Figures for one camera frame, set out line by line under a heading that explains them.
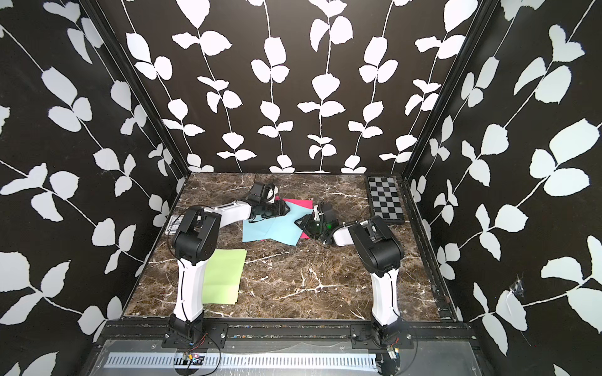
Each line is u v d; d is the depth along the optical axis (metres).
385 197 1.08
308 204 1.11
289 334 0.76
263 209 0.88
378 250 0.54
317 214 0.84
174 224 1.01
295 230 0.98
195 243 0.57
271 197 0.92
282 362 0.70
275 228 0.99
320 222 0.82
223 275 0.88
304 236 0.97
